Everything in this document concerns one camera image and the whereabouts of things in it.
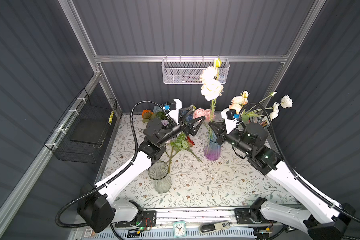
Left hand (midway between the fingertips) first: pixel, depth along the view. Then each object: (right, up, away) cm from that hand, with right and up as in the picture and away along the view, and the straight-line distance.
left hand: (199, 112), depth 60 cm
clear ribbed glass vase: (-19, -28, +14) cm, 37 cm away
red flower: (-2, -15, +42) cm, 45 cm away
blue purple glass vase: (+13, -20, +36) cm, 43 cm away
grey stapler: (+4, -52, +7) cm, 52 cm away
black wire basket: (-57, -10, +13) cm, 60 cm away
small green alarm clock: (-8, -54, +9) cm, 56 cm away
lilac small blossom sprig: (-8, -17, +34) cm, 38 cm away
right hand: (+6, -5, +3) cm, 8 cm away
